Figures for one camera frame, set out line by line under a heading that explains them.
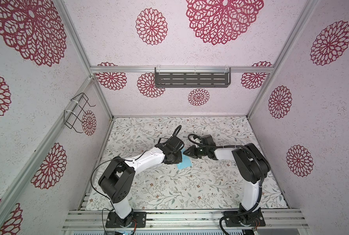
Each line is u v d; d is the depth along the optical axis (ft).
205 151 2.68
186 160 3.13
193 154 2.81
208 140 2.68
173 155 2.20
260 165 1.57
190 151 2.99
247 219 2.12
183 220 2.47
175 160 2.56
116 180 1.50
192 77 3.08
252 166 1.74
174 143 2.30
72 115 2.46
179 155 2.61
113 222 2.39
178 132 2.67
